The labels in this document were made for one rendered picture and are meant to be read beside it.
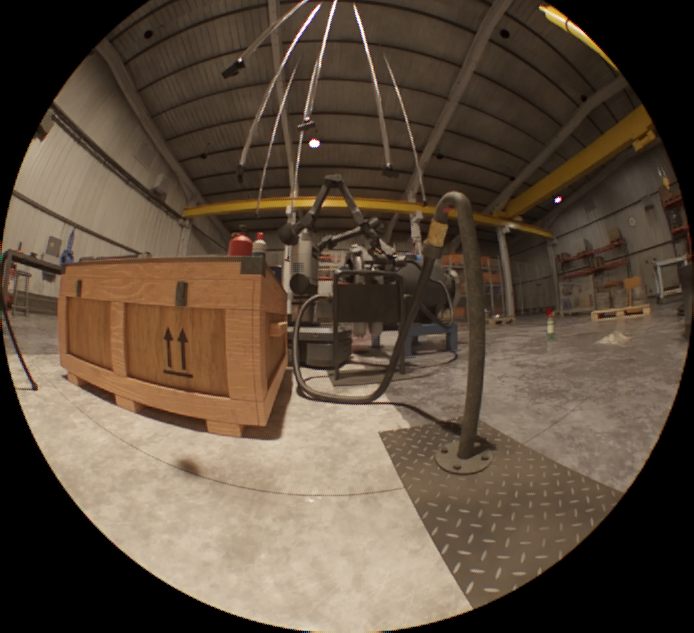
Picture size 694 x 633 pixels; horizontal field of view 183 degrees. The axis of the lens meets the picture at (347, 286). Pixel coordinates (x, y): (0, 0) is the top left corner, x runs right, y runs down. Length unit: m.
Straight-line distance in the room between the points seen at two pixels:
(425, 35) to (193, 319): 8.79
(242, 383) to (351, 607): 0.49
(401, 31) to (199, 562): 8.87
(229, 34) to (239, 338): 8.86
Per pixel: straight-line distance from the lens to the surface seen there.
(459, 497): 0.45
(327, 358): 1.33
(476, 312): 0.43
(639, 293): 4.48
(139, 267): 0.73
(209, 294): 0.57
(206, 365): 0.60
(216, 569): 0.37
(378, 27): 8.42
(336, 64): 8.60
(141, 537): 0.43
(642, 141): 11.98
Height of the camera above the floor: 0.32
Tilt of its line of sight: 8 degrees up
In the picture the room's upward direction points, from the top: straight up
